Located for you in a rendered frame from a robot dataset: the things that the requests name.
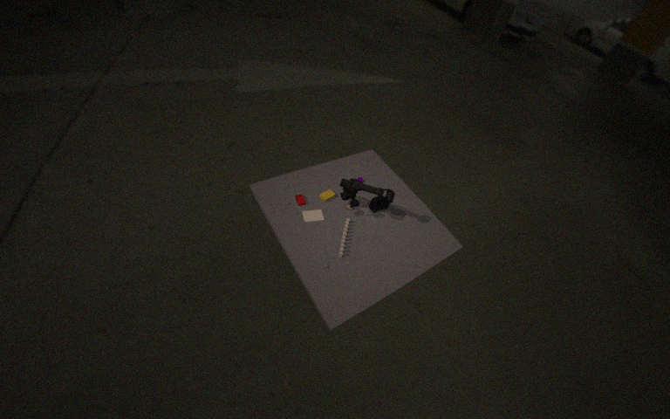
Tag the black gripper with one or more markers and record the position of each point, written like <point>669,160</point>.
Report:
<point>354,202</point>

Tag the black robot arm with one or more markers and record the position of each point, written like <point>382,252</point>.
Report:
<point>355,185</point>

